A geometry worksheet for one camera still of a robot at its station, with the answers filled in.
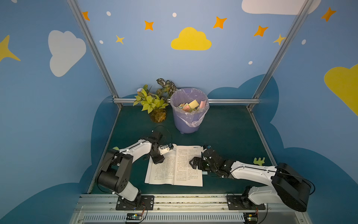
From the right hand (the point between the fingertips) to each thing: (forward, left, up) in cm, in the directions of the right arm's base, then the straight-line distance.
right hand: (195, 162), depth 85 cm
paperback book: (-4, +12, -4) cm, 13 cm away
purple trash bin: (+38, +6, +11) cm, 40 cm away
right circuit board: (-26, -29, -6) cm, 40 cm away
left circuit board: (-30, +32, -5) cm, 44 cm away
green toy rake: (+5, -42, -4) cm, 43 cm away
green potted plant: (+28, +28, +21) cm, 45 cm away
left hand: (+4, +24, -3) cm, 24 cm away
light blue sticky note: (-5, -6, -2) cm, 8 cm away
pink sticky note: (+33, -4, +18) cm, 38 cm away
